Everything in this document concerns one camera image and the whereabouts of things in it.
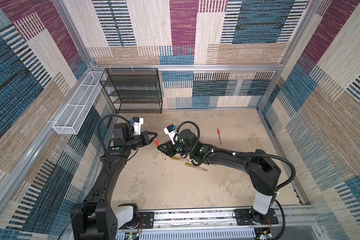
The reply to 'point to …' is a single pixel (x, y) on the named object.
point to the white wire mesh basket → (71, 118)
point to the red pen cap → (156, 142)
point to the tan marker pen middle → (177, 158)
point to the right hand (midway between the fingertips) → (159, 149)
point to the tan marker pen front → (197, 167)
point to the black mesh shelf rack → (133, 90)
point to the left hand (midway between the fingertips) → (156, 132)
